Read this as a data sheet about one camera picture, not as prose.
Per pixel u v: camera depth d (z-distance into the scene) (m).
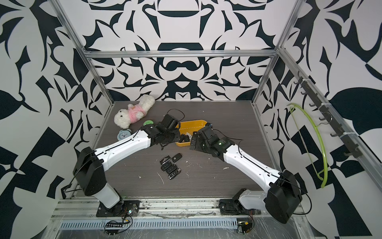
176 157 0.90
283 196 0.40
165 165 0.87
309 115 0.66
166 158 0.89
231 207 0.74
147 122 1.02
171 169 0.85
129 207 0.73
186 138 0.96
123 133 0.97
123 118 0.99
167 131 0.64
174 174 0.84
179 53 0.94
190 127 0.99
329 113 0.55
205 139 0.62
